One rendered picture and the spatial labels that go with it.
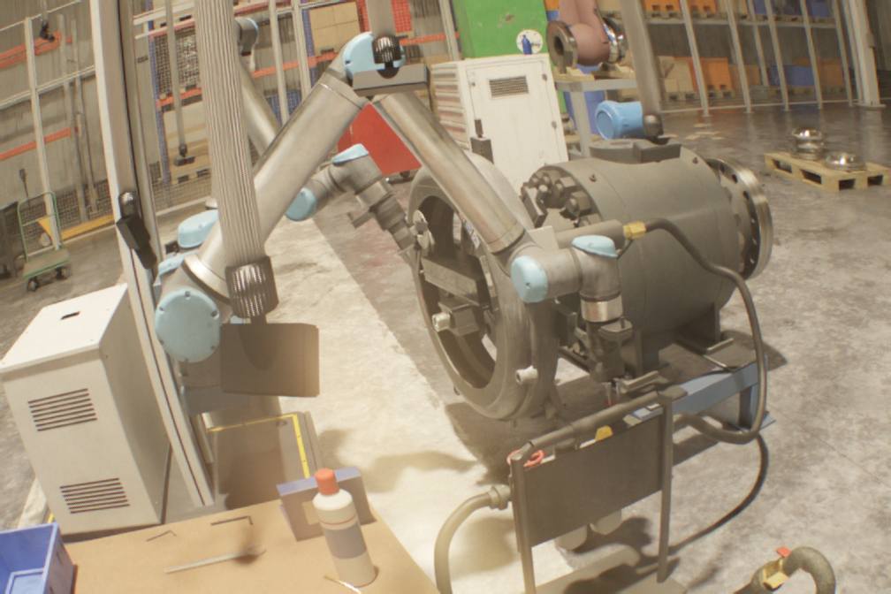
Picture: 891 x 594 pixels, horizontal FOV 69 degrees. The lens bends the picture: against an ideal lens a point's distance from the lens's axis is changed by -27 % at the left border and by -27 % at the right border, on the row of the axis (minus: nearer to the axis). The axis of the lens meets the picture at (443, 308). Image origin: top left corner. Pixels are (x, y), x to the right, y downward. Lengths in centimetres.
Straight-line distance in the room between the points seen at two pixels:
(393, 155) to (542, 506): 623
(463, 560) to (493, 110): 439
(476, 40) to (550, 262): 787
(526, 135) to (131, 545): 510
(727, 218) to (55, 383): 199
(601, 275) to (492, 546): 88
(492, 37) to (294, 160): 809
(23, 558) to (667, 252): 194
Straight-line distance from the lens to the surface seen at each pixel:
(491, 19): 956
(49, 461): 201
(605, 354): 181
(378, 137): 764
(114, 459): 195
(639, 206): 235
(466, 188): 175
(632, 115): 280
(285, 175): 153
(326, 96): 153
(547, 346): 211
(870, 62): 1413
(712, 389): 248
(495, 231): 178
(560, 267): 170
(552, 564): 216
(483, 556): 224
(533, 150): 628
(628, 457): 175
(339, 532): 133
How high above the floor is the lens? 130
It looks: 18 degrees down
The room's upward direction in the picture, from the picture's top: 10 degrees counter-clockwise
